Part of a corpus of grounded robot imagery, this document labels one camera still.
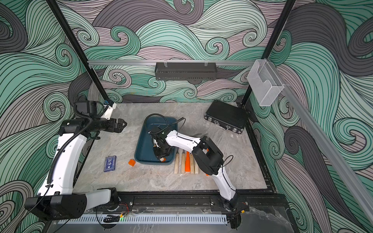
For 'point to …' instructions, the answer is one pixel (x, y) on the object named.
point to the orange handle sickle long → (207, 174)
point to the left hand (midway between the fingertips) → (116, 120)
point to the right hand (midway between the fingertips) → (157, 159)
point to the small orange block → (132, 162)
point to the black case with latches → (227, 115)
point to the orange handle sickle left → (187, 168)
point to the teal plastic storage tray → (144, 154)
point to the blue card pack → (110, 164)
